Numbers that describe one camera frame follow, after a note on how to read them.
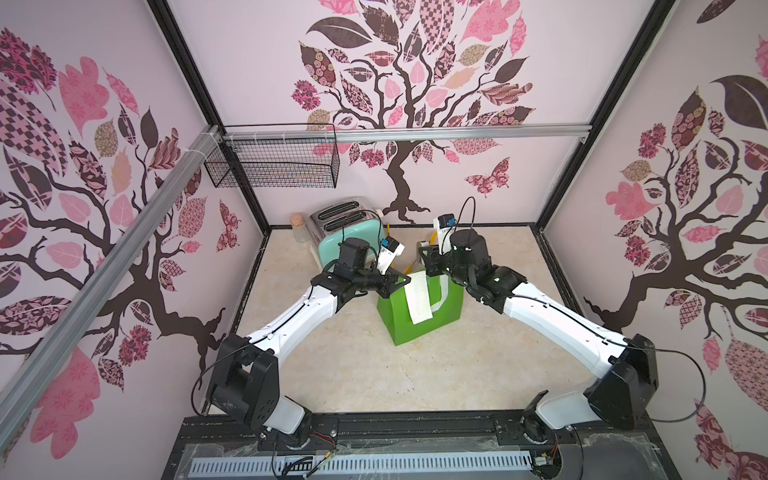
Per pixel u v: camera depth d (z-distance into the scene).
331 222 0.97
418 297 0.79
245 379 0.42
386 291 0.70
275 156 0.95
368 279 0.69
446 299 0.83
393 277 0.70
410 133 0.92
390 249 0.70
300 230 1.10
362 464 0.70
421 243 0.76
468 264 0.57
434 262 0.67
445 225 0.65
